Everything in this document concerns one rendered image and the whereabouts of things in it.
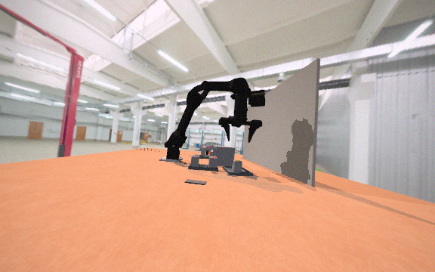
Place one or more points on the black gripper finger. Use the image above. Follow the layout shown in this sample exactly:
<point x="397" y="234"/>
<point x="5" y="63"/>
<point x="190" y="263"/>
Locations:
<point x="251" y="132"/>
<point x="227" y="130"/>

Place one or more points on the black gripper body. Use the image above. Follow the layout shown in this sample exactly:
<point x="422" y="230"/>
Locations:
<point x="240" y="118"/>

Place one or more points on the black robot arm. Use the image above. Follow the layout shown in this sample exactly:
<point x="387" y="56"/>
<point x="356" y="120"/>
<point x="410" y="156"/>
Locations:
<point x="242" y="95"/>

